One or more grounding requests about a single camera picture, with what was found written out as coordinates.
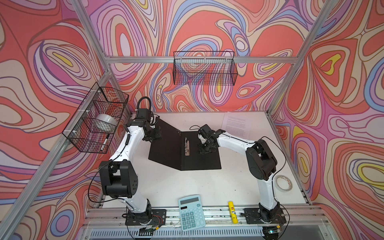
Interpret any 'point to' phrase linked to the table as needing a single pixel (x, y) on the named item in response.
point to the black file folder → (180, 149)
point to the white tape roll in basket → (106, 119)
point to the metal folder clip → (187, 147)
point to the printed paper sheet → (237, 123)
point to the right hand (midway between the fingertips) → (202, 154)
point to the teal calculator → (191, 212)
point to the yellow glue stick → (232, 212)
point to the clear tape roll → (283, 183)
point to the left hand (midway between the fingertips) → (159, 134)
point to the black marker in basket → (104, 142)
